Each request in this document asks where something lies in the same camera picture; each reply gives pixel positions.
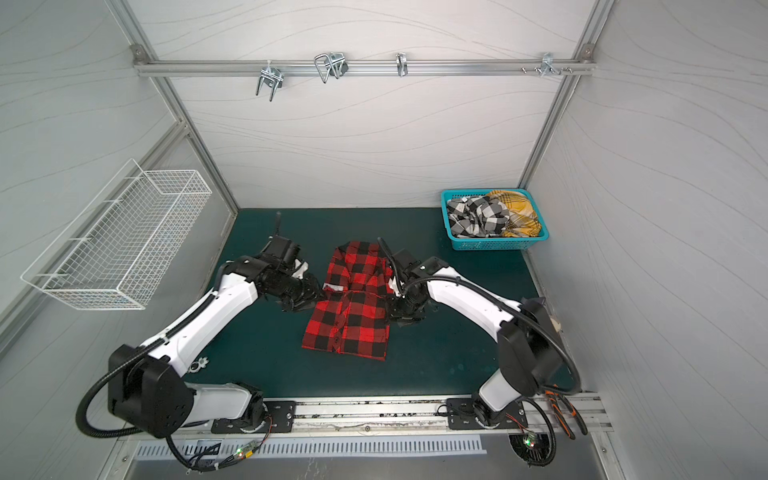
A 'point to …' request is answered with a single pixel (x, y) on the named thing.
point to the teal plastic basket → (489, 243)
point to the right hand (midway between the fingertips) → (395, 315)
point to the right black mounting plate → (461, 415)
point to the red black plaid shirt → (350, 316)
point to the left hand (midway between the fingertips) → (327, 295)
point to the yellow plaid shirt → (522, 219)
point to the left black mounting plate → (280, 417)
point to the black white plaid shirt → (477, 216)
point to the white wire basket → (117, 250)
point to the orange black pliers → (556, 398)
